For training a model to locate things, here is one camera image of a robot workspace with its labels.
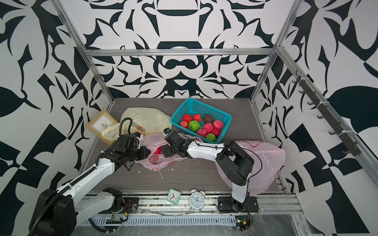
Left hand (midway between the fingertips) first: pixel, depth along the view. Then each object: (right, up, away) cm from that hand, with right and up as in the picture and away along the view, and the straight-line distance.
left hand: (148, 149), depth 86 cm
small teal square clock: (+15, -22, -10) cm, 28 cm away
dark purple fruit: (+36, +17, +16) cm, 43 cm away
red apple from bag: (+5, -1, +1) cm, 5 cm away
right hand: (+10, +2, +3) cm, 11 cm away
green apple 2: (+37, +6, +8) cm, 38 cm away
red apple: (+36, +11, +11) cm, 39 cm away
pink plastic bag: (+4, -7, +1) cm, 8 cm away
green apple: (+26, +13, +13) cm, 32 cm away
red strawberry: (+22, +18, +16) cm, 32 cm away
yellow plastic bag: (-5, +17, +6) cm, 18 cm away
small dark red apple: (+41, +9, +11) cm, 43 cm away
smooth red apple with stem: (+20, +14, +13) cm, 28 cm away
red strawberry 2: (+29, +18, +17) cm, 38 cm away
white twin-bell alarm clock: (+27, -21, -13) cm, 37 cm away
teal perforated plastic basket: (+32, +16, +19) cm, 40 cm away
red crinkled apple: (+42, +14, +14) cm, 47 cm away
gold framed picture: (-31, +15, +5) cm, 35 cm away
